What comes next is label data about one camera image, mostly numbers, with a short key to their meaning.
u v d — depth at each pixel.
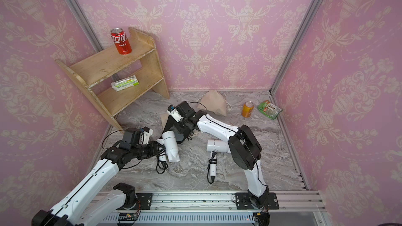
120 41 0.73
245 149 0.50
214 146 0.87
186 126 0.76
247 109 1.00
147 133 0.75
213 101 1.09
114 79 0.88
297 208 0.73
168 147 0.79
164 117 1.06
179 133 0.82
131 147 0.62
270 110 1.08
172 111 0.78
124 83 0.91
